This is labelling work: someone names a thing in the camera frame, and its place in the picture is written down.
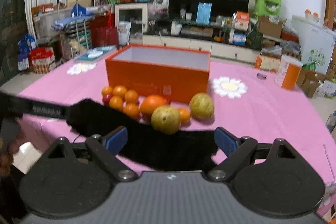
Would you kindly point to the light blue box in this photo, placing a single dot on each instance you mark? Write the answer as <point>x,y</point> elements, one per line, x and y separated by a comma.
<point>204,12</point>

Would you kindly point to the dark green bag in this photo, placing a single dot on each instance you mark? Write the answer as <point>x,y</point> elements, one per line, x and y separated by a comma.
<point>254,36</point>

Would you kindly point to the person's left hand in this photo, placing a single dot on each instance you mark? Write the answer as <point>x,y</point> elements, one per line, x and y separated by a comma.
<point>6,161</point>

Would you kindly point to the large orange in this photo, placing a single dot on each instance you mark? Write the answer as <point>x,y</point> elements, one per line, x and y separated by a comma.
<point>153,104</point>

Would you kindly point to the orange and white carton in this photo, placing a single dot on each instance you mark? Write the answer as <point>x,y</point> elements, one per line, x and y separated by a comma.
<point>265,62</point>

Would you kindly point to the blue packages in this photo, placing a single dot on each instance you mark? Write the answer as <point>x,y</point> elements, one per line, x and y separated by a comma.
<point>25,50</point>

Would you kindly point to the white glass-door cabinet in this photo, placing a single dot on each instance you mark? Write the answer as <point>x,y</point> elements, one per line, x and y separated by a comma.
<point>131,5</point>

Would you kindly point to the white tv stand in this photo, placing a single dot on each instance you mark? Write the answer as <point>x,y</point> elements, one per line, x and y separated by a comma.
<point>199,45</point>

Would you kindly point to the metal shopping trolley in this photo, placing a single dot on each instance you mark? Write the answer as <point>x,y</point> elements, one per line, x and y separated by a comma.
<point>81,35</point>

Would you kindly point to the red and white carton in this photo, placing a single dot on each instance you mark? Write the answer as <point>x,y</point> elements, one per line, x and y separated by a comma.
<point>42,61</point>

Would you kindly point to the white fridge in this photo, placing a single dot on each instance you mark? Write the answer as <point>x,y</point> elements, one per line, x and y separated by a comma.
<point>315,37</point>

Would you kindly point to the silver media player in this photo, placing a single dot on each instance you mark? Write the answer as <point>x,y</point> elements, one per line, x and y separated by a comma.
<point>197,31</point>

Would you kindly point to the blue and white box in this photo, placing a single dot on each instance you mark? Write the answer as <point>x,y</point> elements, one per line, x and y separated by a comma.
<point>240,39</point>

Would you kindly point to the pink daisy tablecloth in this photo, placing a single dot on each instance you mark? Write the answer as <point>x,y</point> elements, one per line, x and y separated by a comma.
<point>262,113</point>

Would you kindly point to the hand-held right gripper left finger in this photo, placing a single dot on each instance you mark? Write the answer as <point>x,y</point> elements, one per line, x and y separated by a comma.
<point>118,138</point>

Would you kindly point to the white plastic bag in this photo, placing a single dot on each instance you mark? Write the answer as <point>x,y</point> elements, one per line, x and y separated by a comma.
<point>124,33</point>

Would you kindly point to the blue bag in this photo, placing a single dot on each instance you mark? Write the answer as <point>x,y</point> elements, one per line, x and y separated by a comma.
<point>78,10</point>

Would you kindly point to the teal tissue packet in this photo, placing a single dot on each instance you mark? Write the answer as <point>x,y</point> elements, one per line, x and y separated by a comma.
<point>86,57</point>

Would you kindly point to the orange and white canister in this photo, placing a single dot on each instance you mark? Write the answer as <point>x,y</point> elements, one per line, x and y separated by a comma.
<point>288,74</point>

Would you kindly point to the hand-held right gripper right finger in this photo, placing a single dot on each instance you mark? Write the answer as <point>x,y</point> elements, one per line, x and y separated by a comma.
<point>223,138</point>

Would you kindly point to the white and orange box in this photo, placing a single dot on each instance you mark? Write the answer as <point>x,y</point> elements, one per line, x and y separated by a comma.
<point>241,20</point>

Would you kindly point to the yellow-green pear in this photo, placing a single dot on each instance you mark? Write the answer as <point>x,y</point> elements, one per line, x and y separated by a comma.
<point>166,119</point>
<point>201,106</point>

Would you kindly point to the red gift bag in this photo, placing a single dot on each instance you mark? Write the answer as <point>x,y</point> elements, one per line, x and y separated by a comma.
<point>105,32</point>

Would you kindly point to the small red fruit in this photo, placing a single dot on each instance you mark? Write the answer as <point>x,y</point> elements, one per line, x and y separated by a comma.
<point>105,99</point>
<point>168,101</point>

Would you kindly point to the orange cardboard box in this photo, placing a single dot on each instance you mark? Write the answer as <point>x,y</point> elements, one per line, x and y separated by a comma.
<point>157,77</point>

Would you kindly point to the black knit cloth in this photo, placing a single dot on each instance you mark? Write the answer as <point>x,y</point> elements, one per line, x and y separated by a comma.
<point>162,145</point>

